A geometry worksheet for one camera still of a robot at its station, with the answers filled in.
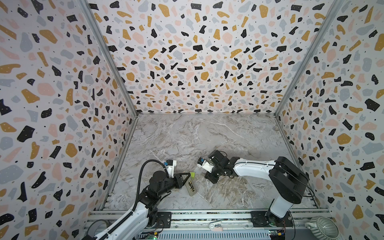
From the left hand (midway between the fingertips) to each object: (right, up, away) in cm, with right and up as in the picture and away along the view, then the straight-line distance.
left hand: (189, 173), depth 78 cm
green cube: (+1, -4, +9) cm, 10 cm away
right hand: (+7, -3, +8) cm, 11 cm away
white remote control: (+1, -7, 0) cm, 7 cm away
